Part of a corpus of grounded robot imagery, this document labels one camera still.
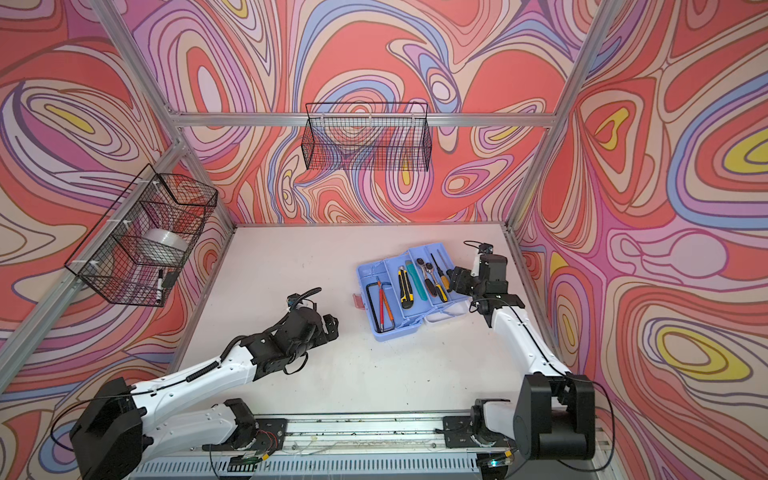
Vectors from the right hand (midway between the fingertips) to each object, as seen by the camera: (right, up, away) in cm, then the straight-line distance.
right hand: (464, 280), depth 88 cm
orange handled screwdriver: (-23, -8, +9) cm, 26 cm away
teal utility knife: (-12, -4, +1) cm, 13 cm away
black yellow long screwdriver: (-7, +2, +3) cm, 8 cm away
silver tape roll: (-78, +12, -14) cm, 80 cm away
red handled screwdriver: (-25, -10, +8) cm, 28 cm away
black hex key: (-27, -14, +4) cm, 30 cm away
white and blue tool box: (-17, -12, -2) cm, 21 cm away
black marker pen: (-79, 0, -16) cm, 80 cm away
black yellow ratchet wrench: (-7, -4, -1) cm, 8 cm away
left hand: (-39, -12, -4) cm, 41 cm away
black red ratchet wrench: (-11, -1, +1) cm, 11 cm away
